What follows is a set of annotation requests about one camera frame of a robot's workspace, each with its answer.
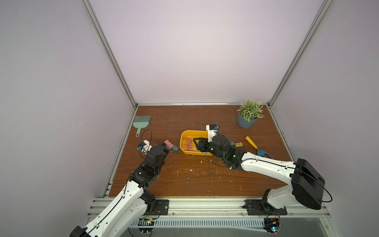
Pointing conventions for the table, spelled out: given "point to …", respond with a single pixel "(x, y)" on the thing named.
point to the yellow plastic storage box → (187, 144)
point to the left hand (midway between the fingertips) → (169, 141)
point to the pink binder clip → (169, 143)
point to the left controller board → (146, 225)
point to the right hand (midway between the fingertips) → (195, 137)
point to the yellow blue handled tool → (259, 152)
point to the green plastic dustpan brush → (141, 122)
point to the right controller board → (272, 225)
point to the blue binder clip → (175, 147)
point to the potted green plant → (248, 112)
